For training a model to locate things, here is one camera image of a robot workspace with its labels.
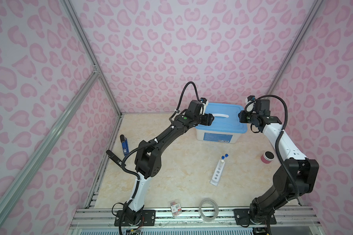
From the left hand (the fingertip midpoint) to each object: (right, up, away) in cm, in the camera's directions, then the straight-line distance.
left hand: (211, 114), depth 86 cm
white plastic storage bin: (+6, -14, +9) cm, 18 cm away
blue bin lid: (+11, -2, +7) cm, 13 cm away
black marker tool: (-62, -28, +10) cm, 68 cm away
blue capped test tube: (+7, -23, -8) cm, 25 cm away
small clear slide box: (-20, -49, -12) cm, 54 cm away
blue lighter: (-56, -19, +13) cm, 60 cm away
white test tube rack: (+3, -34, -3) cm, 35 cm away
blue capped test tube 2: (+4, -24, -8) cm, 26 cm away
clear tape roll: (-4, -53, -14) cm, 55 cm away
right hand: (+18, +1, -1) cm, 18 cm away
